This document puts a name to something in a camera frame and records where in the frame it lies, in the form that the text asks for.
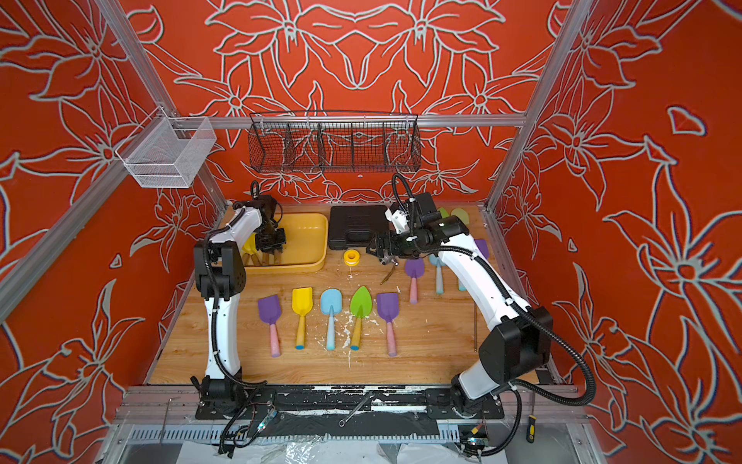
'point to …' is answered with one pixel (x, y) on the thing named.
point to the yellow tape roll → (352, 257)
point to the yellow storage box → (305, 250)
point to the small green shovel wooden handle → (360, 305)
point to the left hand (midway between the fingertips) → (280, 247)
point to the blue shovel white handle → (331, 303)
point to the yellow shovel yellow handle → (301, 304)
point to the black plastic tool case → (353, 226)
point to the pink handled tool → (414, 269)
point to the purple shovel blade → (270, 310)
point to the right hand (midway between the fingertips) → (381, 245)
